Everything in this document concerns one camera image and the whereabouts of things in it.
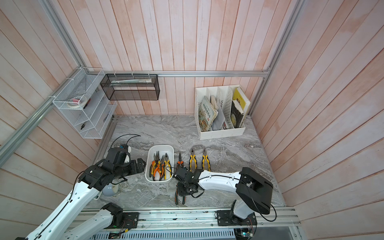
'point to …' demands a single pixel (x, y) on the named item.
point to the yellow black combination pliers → (190, 161)
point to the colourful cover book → (207, 113)
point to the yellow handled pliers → (203, 160)
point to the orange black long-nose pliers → (180, 161)
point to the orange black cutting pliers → (184, 198)
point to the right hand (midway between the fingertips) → (181, 191)
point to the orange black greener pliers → (155, 166)
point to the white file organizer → (221, 111)
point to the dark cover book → (236, 114)
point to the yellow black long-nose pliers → (167, 161)
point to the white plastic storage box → (162, 149)
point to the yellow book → (238, 94)
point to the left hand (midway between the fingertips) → (138, 167)
